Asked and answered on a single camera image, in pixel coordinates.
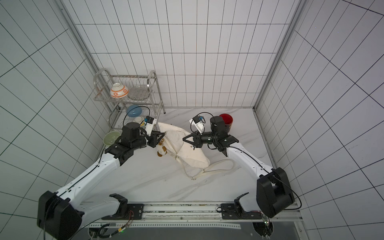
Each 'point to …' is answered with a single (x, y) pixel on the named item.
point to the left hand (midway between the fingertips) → (160, 136)
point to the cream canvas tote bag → (194, 161)
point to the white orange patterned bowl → (118, 91)
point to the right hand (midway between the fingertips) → (180, 141)
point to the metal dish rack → (118, 118)
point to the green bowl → (110, 137)
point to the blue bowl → (133, 111)
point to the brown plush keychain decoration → (161, 150)
